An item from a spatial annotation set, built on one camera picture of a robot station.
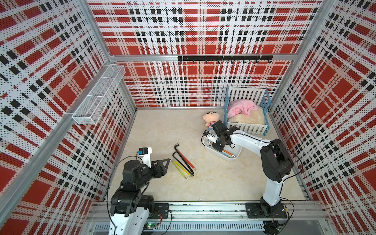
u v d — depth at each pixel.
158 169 0.61
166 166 0.66
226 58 0.89
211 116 1.06
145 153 0.62
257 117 1.04
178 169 0.88
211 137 0.84
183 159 0.93
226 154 0.93
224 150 0.92
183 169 0.89
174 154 0.95
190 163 0.91
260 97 1.10
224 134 0.70
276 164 0.49
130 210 0.47
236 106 1.01
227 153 0.91
